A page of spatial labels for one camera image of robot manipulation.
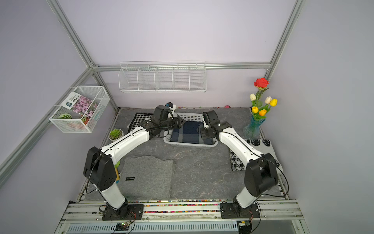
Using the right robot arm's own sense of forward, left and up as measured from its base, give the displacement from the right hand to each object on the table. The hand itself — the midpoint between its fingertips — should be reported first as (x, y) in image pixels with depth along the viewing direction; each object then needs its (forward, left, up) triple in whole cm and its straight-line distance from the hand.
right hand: (205, 131), depth 88 cm
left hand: (+3, +13, +6) cm, 15 cm away
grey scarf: (-24, +35, -12) cm, 44 cm away
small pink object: (+37, -22, -16) cm, 46 cm away
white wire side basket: (-5, +70, +16) cm, 72 cm away
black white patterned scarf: (-17, -19, -10) cm, 27 cm away
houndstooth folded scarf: (+21, +49, -11) cm, 54 cm away
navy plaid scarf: (+7, +10, -12) cm, 17 cm away
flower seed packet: (+4, +66, +20) cm, 69 cm away
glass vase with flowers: (+11, -34, +10) cm, 37 cm away
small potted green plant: (+2, +58, -6) cm, 58 cm away
